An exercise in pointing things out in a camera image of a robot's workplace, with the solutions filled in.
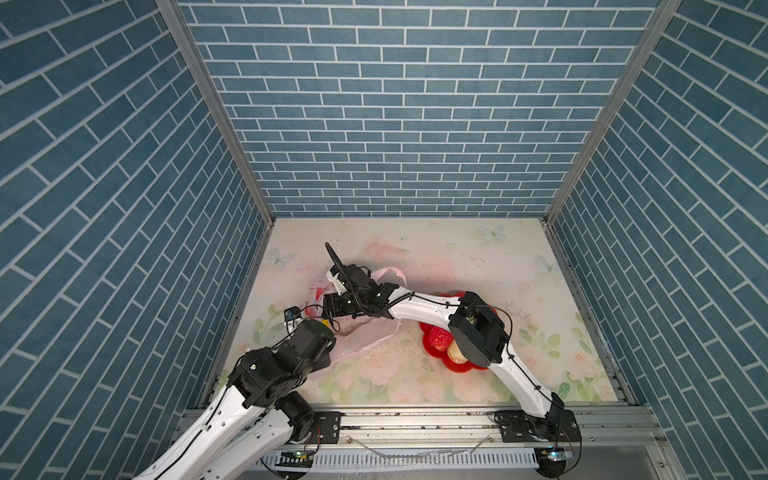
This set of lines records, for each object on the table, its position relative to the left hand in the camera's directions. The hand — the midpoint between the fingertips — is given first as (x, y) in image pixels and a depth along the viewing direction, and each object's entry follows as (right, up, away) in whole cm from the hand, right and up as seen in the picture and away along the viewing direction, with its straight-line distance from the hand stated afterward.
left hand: (325, 350), depth 73 cm
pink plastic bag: (+6, +2, +10) cm, 12 cm away
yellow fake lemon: (-2, +4, +10) cm, 11 cm away
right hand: (-6, +7, +13) cm, 16 cm away
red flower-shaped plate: (+30, -4, +8) cm, 31 cm away
